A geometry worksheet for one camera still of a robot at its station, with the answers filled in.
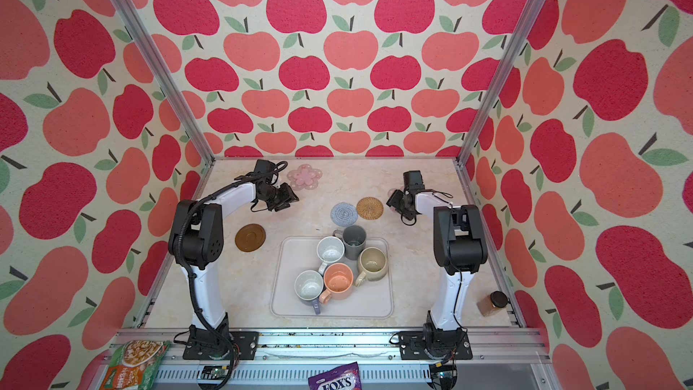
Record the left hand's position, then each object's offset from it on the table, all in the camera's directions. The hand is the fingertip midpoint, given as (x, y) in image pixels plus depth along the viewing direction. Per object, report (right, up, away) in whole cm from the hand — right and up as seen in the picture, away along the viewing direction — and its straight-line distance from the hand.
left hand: (299, 201), depth 101 cm
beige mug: (+27, -20, -12) cm, 36 cm away
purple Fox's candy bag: (+17, -44, -32) cm, 57 cm away
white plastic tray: (-1, -19, -7) cm, 20 cm away
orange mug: (+15, -24, -16) cm, 33 cm away
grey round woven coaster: (+17, -5, +2) cm, 18 cm away
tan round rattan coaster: (+27, -3, +4) cm, 28 cm away
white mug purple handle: (+6, -26, -17) cm, 31 cm away
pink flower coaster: (-1, +9, +15) cm, 18 cm away
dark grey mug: (+21, -13, -10) cm, 26 cm away
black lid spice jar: (+59, -27, -26) cm, 70 cm away
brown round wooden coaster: (-17, -13, -5) cm, 22 cm away
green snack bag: (-38, -41, -31) cm, 64 cm away
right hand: (+39, -1, +3) cm, 39 cm away
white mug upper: (+12, -16, -10) cm, 22 cm away
